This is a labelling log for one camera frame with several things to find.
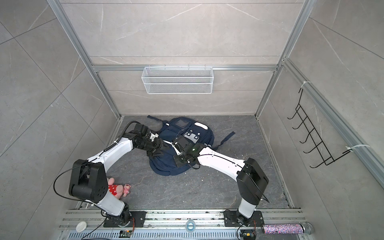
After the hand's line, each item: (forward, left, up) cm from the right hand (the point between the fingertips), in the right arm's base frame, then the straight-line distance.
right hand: (177, 159), depth 83 cm
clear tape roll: (-32, -6, -11) cm, 35 cm away
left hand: (+6, +6, +3) cm, 9 cm away
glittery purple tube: (-33, -62, -8) cm, 70 cm away
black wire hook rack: (-7, -66, +19) cm, 69 cm away
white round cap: (-30, +46, -9) cm, 56 cm away
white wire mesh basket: (+50, 0, +19) cm, 54 cm away
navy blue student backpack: (+22, -10, -2) cm, 24 cm away
